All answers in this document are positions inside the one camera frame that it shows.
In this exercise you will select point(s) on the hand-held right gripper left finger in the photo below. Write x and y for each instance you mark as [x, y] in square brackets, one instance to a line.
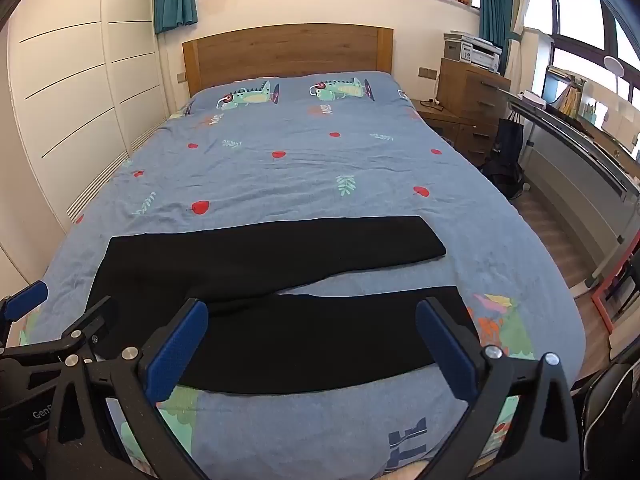
[175, 352]

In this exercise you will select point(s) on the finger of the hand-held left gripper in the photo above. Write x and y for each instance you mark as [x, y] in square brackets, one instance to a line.
[92, 322]
[25, 301]

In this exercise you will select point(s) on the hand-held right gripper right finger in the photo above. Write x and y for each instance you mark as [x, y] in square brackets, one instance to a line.
[445, 352]

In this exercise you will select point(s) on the black pants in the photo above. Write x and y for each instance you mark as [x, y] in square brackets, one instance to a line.
[300, 255]

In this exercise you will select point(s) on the black bag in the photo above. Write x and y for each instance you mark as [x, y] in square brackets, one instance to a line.
[507, 160]

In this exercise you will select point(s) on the grey desk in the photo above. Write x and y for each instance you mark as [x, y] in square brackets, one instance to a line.
[565, 170]

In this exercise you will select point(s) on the wooden nightstand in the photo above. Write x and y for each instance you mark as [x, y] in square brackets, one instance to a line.
[465, 132]

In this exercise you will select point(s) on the white wardrobe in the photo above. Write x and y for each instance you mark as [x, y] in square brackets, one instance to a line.
[75, 85]

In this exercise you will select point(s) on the wooden dresser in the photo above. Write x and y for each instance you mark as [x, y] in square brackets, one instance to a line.
[470, 90]

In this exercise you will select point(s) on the blue dinosaur print pillow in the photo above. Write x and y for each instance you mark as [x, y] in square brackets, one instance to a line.
[247, 95]
[340, 87]

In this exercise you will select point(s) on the white printer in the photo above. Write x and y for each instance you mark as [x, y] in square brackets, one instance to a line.
[475, 52]

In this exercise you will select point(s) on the wooden headboard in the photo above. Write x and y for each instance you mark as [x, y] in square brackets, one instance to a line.
[285, 50]

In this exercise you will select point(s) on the dark framed window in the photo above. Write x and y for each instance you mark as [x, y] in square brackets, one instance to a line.
[580, 10]

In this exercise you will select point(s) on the red metal frame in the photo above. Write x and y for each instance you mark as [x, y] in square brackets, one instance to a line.
[602, 305]

